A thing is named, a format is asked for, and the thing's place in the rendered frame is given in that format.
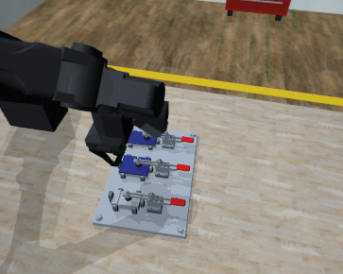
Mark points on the grey toggle clamp with red handle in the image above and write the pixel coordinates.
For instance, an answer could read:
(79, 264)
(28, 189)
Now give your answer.
(169, 140)

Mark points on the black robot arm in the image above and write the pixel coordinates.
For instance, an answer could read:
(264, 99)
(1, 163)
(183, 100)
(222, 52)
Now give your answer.
(84, 79)

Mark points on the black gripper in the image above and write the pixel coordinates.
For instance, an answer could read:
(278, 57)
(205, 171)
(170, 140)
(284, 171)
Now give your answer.
(100, 145)

